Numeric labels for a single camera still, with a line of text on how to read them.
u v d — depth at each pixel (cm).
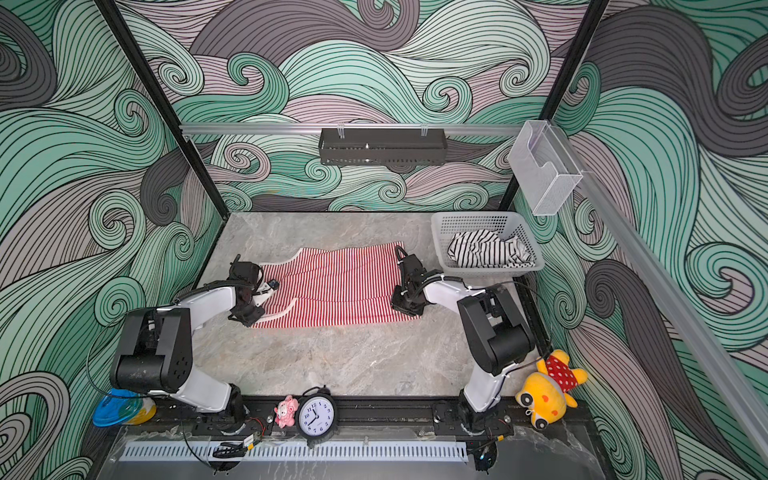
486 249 107
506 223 110
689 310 50
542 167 79
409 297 73
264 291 85
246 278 74
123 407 67
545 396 70
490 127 96
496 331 47
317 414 71
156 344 95
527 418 73
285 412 71
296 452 70
